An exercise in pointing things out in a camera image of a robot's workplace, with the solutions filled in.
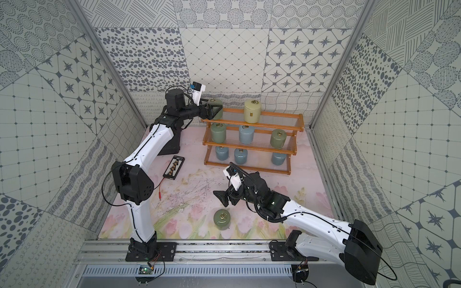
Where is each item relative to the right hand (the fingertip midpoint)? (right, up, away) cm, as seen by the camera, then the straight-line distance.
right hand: (223, 186), depth 74 cm
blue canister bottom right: (+28, +9, +22) cm, 37 cm away
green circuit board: (-32, -33, -3) cm, 46 cm away
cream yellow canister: (+13, +32, +4) cm, 35 cm away
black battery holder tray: (-30, +4, +24) cm, 39 cm away
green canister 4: (+26, +21, +12) cm, 35 cm away
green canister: (-2, +31, +4) cm, 31 cm away
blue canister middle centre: (+11, +23, +14) cm, 29 cm away
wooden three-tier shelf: (+15, +20, +19) cm, 31 cm away
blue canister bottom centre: (+8, +11, +22) cm, 26 cm away
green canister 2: (0, -14, 0) cm, 14 cm away
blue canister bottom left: (-2, +12, +24) cm, 27 cm away
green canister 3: (-3, +23, +14) cm, 27 cm away
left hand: (0, +35, +4) cm, 36 cm away
